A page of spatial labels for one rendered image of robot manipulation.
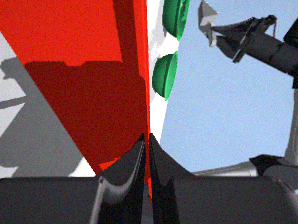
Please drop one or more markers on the green bowl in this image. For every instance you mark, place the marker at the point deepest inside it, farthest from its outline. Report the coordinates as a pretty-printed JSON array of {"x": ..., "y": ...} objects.
[
  {"x": 164, "y": 74},
  {"x": 175, "y": 17}
]

